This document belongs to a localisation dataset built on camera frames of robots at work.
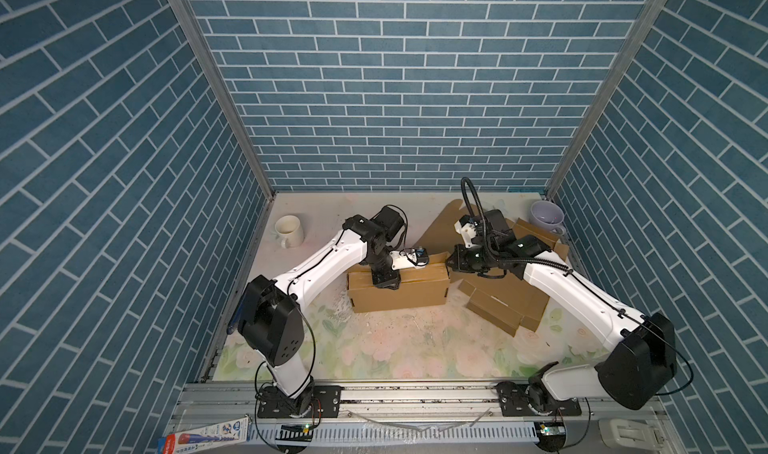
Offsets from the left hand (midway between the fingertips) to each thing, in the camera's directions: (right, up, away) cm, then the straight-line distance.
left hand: (394, 277), depth 82 cm
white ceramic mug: (-35, +12, +14) cm, 39 cm away
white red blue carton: (-39, -34, -13) cm, 53 cm away
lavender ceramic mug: (+57, +17, +27) cm, 65 cm away
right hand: (+13, +5, -2) cm, 14 cm away
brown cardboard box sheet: (+36, -10, +9) cm, 38 cm away
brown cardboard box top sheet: (+7, -2, -3) cm, 8 cm away
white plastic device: (+55, -34, -14) cm, 66 cm away
